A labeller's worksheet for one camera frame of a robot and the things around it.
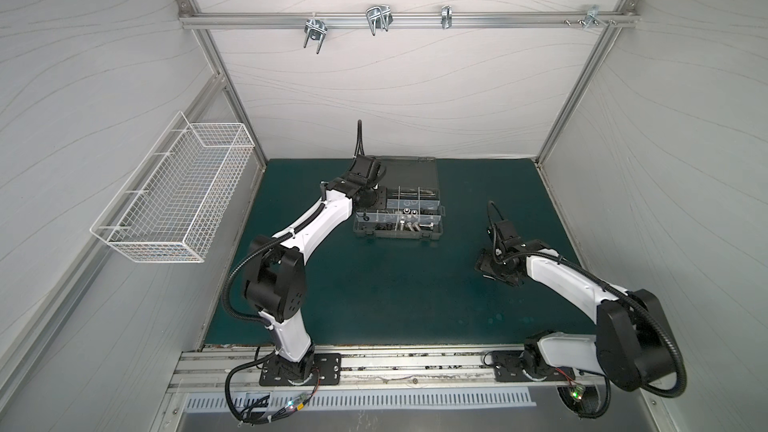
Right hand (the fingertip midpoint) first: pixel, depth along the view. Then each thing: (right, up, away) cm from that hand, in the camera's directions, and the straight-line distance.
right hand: (492, 261), depth 89 cm
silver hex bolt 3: (-18, +10, +10) cm, 23 cm away
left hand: (-33, +21, +1) cm, 39 cm away
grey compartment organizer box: (-23, +15, +15) cm, 31 cm away
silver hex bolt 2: (-22, +9, +10) cm, 26 cm away
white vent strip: (-68, -26, -23) cm, 77 cm away
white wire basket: (-82, +18, -21) cm, 87 cm away
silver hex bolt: (-25, +10, +10) cm, 28 cm away
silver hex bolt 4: (-27, +10, +10) cm, 30 cm away
